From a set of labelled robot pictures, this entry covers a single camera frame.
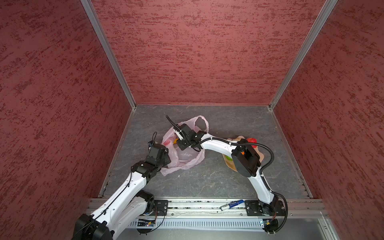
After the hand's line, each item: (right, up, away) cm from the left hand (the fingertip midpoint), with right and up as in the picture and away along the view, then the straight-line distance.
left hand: (167, 159), depth 84 cm
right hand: (+7, +7, +9) cm, 13 cm away
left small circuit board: (-11, -29, -11) cm, 33 cm away
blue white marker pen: (+35, -21, -9) cm, 42 cm away
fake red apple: (+51, +10, +5) cm, 52 cm away
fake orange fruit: (+36, +9, -24) cm, 44 cm away
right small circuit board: (+54, -29, -12) cm, 62 cm away
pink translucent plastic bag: (+8, -2, +7) cm, 11 cm away
